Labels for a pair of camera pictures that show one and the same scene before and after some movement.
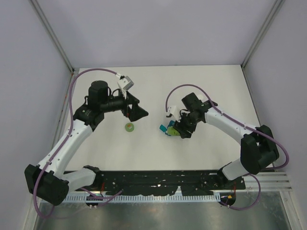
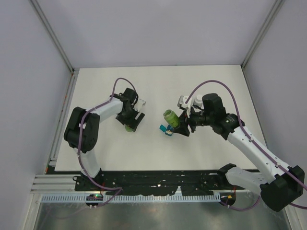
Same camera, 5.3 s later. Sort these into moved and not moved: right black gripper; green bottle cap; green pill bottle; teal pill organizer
Moved: green pill bottle
Not moved: teal pill organizer; green bottle cap; right black gripper
